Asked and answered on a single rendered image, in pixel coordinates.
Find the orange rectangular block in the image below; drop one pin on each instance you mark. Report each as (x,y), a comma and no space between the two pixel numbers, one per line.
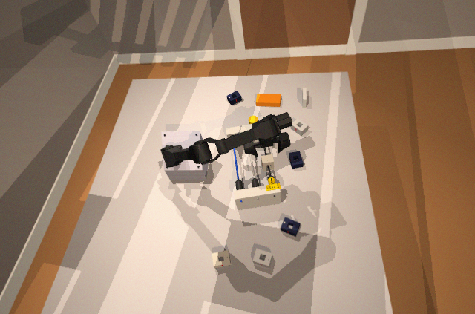
(270,100)

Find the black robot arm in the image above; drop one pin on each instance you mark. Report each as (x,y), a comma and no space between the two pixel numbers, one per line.
(265,129)

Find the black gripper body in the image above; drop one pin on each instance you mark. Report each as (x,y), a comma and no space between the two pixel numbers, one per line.
(283,139)

